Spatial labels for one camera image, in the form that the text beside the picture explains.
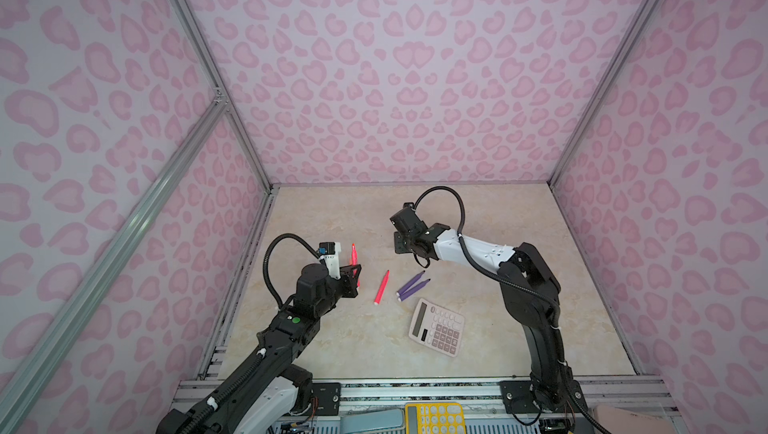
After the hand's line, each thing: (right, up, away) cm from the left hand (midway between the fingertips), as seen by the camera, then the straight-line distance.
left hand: (360, 263), depth 80 cm
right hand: (+12, +6, +15) cm, 20 cm away
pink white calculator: (+21, -19, +3) cm, 28 cm away
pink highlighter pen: (-1, 0, 0) cm, 1 cm away
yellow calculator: (+18, -35, -10) cm, 40 cm away
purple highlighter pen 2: (+15, -11, +12) cm, 22 cm away
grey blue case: (+5, -37, -7) cm, 38 cm away
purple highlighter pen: (+12, -10, +12) cm, 20 cm away
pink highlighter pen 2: (+5, -10, +12) cm, 17 cm away
